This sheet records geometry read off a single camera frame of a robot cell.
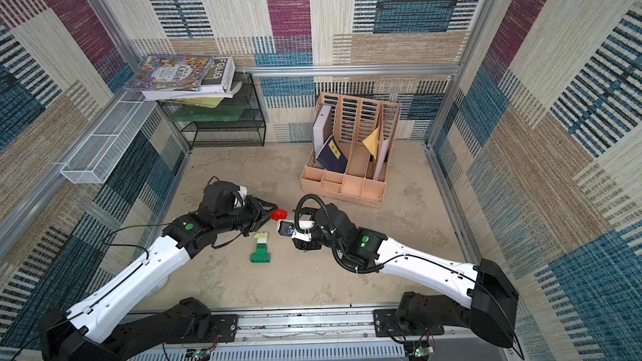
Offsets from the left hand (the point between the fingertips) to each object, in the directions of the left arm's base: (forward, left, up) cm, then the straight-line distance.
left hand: (277, 207), depth 74 cm
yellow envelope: (+23, -30, +3) cm, 38 cm away
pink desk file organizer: (+50, -27, -26) cm, 63 cm away
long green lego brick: (-7, +8, -21) cm, 24 cm away
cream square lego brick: (-1, +8, -20) cm, 21 cm away
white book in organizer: (+35, -14, -1) cm, 38 cm away
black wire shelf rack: (+51, +26, -10) cm, 58 cm away
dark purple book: (+31, -17, -13) cm, 38 cm away
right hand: (-2, -5, -1) cm, 6 cm away
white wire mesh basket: (+11, +50, +12) cm, 53 cm away
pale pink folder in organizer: (+20, -34, -4) cm, 40 cm away
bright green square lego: (-4, +9, -22) cm, 24 cm away
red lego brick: (-1, 0, -2) cm, 2 cm away
